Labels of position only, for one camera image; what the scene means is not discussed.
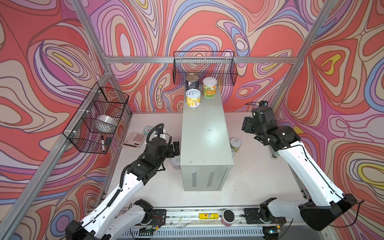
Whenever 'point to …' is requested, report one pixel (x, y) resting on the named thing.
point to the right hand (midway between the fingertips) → (252, 124)
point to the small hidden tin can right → (232, 153)
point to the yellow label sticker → (209, 216)
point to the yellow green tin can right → (235, 143)
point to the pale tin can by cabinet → (176, 162)
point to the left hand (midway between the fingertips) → (173, 142)
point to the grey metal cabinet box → (206, 158)
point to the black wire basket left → (93, 127)
